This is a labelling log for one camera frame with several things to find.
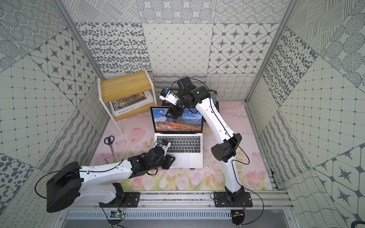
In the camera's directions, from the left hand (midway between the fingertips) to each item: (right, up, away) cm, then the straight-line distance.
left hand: (174, 154), depth 81 cm
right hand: (-1, +25, -5) cm, 26 cm away
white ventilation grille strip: (-13, -27, -11) cm, 32 cm away
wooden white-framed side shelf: (-36, +39, +1) cm, 53 cm away
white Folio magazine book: (-32, +30, +10) cm, 45 cm away
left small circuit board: (-29, -27, -11) cm, 41 cm away
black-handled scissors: (-44, -6, +7) cm, 45 cm away
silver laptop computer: (+6, +11, +5) cm, 13 cm away
